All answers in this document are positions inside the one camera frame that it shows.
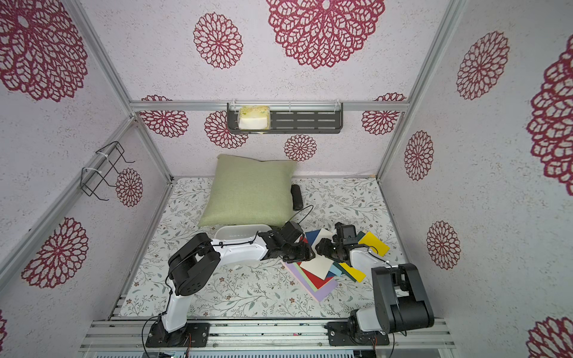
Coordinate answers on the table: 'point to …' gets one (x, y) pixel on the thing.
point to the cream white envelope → (319, 266)
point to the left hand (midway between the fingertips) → (310, 256)
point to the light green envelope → (304, 274)
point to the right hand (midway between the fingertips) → (320, 246)
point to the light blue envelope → (335, 270)
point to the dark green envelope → (360, 235)
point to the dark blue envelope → (311, 236)
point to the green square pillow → (246, 191)
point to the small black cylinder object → (298, 204)
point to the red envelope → (317, 280)
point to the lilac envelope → (317, 295)
